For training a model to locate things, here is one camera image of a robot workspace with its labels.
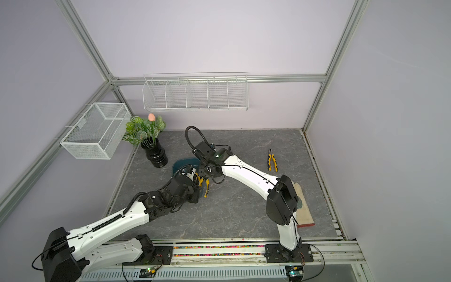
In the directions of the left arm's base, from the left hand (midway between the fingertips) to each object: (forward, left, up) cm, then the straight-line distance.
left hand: (199, 189), depth 78 cm
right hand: (+8, -2, +2) cm, 9 cm away
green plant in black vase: (+28, +26, +10) cm, 40 cm away
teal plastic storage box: (+24, +15, -13) cm, 31 cm away
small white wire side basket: (+28, +49, +12) cm, 57 cm away
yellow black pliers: (+22, -39, -13) cm, 46 cm away
